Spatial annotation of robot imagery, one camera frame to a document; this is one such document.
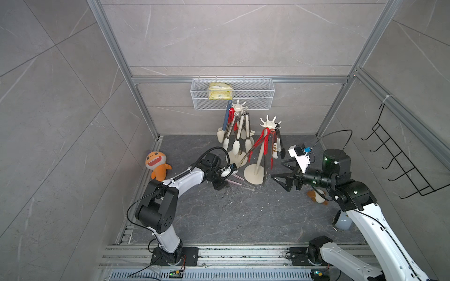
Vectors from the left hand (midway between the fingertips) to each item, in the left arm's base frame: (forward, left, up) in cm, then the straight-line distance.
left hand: (226, 177), depth 92 cm
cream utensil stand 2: (+5, -17, -6) cm, 18 cm away
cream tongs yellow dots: (+1, -22, +23) cm, 32 cm away
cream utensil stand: (+6, -3, +8) cm, 11 cm away
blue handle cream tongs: (+17, +2, +15) cm, 23 cm away
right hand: (-12, -20, +26) cm, 35 cm away
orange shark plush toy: (+11, +40, +1) cm, 41 cm away
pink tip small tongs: (-1, -6, -6) cm, 8 cm away
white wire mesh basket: (+42, -20, +23) cm, 52 cm away
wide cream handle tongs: (+9, -11, +15) cm, 21 cm away
